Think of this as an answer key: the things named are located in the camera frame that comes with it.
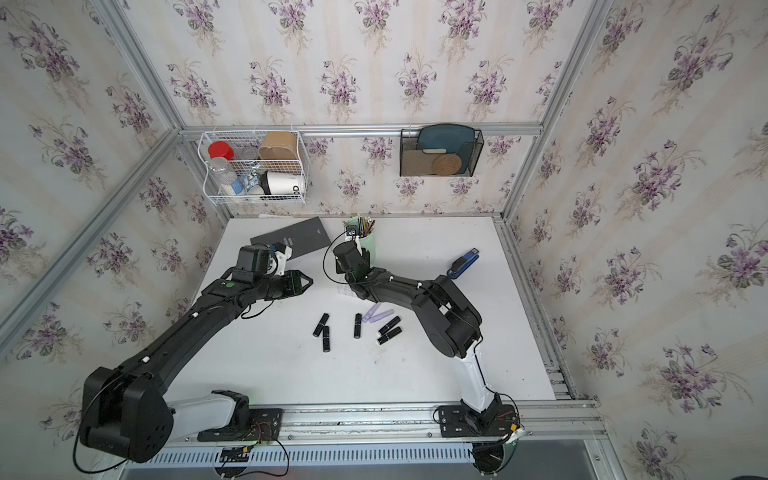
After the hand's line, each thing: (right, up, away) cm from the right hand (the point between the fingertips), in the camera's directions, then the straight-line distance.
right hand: (349, 249), depth 95 cm
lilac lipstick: (+6, -20, -2) cm, 21 cm away
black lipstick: (-8, -23, -5) cm, 25 cm away
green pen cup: (+5, +7, +5) cm, 10 cm away
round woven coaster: (+32, +28, +3) cm, 43 cm away
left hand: (-9, -10, -13) cm, 18 cm away
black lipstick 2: (-6, -26, -8) cm, 28 cm away
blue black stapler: (+37, -5, +6) cm, 38 cm away
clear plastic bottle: (-37, +22, -8) cm, 43 cm away
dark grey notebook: (-20, +4, +16) cm, 26 cm away
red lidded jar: (-40, +32, -2) cm, 51 cm away
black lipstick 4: (+14, -22, -4) cm, 27 cm away
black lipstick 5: (+13, -25, -8) cm, 29 cm away
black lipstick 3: (+3, -23, -5) cm, 24 cm away
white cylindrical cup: (-21, +21, -2) cm, 30 cm away
